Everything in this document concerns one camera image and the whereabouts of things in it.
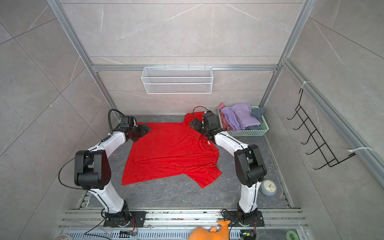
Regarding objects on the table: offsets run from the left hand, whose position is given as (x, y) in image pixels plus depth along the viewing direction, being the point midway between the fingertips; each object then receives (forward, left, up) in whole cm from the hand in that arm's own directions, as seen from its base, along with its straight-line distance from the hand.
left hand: (145, 127), depth 95 cm
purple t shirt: (+12, -66, -4) cm, 67 cm away
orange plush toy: (-58, -33, -4) cm, 66 cm away
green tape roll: (-59, -74, -11) cm, 95 cm away
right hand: (0, -32, +3) cm, 32 cm away
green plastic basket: (0, -79, -7) cm, 79 cm away
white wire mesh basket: (+28, -21, +17) cm, 39 cm away
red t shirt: (-10, -17, -13) cm, 23 cm away
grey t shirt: (+12, -79, -1) cm, 80 cm away
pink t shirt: (+4, -55, -5) cm, 55 cm away
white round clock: (-38, -71, -8) cm, 81 cm away
